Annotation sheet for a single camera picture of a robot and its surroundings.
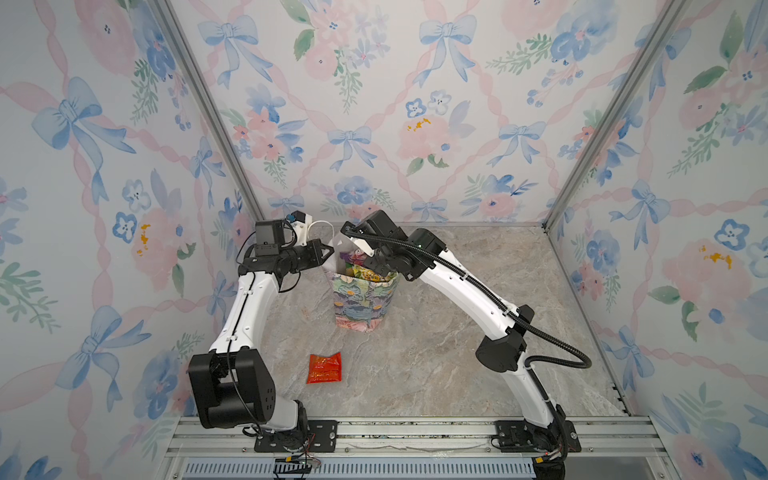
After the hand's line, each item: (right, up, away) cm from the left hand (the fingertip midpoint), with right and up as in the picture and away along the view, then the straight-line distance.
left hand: (333, 246), depth 81 cm
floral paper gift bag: (+7, -16, 0) cm, 17 cm away
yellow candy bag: (+7, -6, -3) cm, 10 cm away
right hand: (+12, +1, -3) cm, 13 cm away
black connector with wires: (-7, -53, -8) cm, 54 cm away
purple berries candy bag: (+6, -3, 0) cm, 7 cm away
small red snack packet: (-3, -34, +3) cm, 34 cm away
